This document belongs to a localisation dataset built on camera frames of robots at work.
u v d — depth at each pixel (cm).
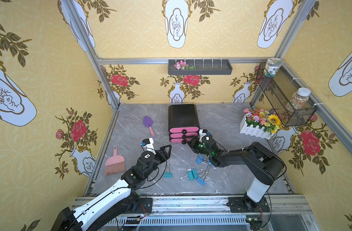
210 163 72
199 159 80
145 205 73
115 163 88
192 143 80
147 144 71
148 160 59
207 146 71
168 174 86
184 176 84
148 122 110
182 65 88
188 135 92
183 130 86
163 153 69
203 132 86
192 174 83
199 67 92
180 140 94
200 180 81
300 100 65
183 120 91
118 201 53
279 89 90
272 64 85
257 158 54
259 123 90
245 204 64
